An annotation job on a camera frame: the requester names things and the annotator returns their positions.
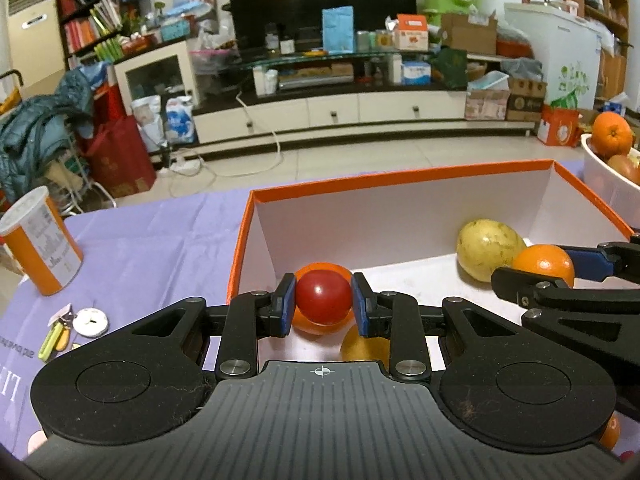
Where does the purple floral tablecloth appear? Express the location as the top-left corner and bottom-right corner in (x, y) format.
(0, 160), (640, 463)

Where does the light blue paper box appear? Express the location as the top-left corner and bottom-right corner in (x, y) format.
(321, 6), (356, 55)

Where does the orange cardboard box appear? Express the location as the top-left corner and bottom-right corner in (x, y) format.
(226, 159), (636, 363)

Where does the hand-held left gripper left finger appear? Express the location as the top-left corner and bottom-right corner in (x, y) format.
(127, 272), (298, 383)

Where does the blue and white bag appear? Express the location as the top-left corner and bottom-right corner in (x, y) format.
(164, 96), (197, 145)

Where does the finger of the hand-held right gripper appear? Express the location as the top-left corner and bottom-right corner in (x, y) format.
(490, 266), (640, 361)
(550, 232), (640, 283)

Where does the yellow-green pear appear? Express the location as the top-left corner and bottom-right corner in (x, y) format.
(340, 325), (391, 361)
(456, 218), (527, 283)

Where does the white round lid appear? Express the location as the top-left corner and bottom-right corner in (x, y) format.
(72, 307), (108, 337)

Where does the blue padded jacket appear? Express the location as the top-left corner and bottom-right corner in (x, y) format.
(0, 62), (108, 206)

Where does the clear plastic bin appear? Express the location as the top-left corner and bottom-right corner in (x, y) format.
(467, 71), (510, 93)

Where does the dark bookshelf with books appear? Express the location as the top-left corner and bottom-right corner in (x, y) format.
(52, 0), (151, 68)

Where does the reddish apple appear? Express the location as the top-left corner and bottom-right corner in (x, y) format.
(606, 154), (640, 186)

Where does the red shopping bag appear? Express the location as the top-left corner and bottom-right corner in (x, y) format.
(80, 85), (158, 198)

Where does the white plastic bowl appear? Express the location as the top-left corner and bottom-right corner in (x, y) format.
(580, 132), (640, 221)

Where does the open cardboard box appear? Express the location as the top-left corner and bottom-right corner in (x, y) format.
(440, 10), (499, 56)

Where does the wooden shelf unit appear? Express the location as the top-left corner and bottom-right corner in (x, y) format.
(560, 0), (632, 101)

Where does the black-handled trolley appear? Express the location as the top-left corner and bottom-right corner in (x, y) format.
(0, 69), (26, 111)

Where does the large orange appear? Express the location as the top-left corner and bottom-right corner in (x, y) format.
(511, 243), (576, 288)
(291, 261), (355, 337)

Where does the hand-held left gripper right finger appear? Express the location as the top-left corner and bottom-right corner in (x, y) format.
(350, 272), (521, 383)

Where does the white TV stand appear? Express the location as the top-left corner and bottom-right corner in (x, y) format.
(192, 50), (531, 148)

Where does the beige standing air conditioner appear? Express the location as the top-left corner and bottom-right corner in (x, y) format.
(6, 0), (68, 81)

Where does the white chest freezer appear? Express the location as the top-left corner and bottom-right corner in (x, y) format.
(502, 1), (603, 111)

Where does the brown cardboard box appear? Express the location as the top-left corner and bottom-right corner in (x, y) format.
(506, 77), (548, 122)

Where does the orange and white canister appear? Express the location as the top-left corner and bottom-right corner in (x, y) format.
(0, 186), (85, 297)

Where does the white sack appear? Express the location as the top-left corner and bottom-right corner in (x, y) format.
(131, 95), (166, 153)

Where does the white container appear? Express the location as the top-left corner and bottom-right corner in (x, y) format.
(252, 66), (278, 97)

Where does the small tangerine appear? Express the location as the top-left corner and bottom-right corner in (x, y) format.
(597, 412), (622, 451)

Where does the white glass-door cabinet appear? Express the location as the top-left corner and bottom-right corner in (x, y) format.
(114, 40), (201, 111)

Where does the black television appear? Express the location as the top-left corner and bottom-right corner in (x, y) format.
(225, 0), (417, 53)

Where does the orange and white carton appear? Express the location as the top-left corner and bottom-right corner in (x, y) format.
(395, 13), (431, 52)

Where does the pink printed cardboard box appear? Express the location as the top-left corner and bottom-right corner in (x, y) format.
(465, 90), (511, 122)

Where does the dark green bag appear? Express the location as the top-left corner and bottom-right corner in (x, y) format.
(431, 46), (470, 91)

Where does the silver media player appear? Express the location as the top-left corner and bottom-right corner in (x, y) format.
(277, 67), (356, 90)

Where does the navel orange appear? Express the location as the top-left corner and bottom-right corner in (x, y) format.
(590, 111), (635, 157)

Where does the blue and white tissue box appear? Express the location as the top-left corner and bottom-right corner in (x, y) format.
(400, 60), (433, 86)

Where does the orange gift box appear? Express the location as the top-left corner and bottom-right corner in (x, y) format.
(537, 105), (583, 148)

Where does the white metal rack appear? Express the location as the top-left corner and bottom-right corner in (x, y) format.
(47, 130), (118, 211)

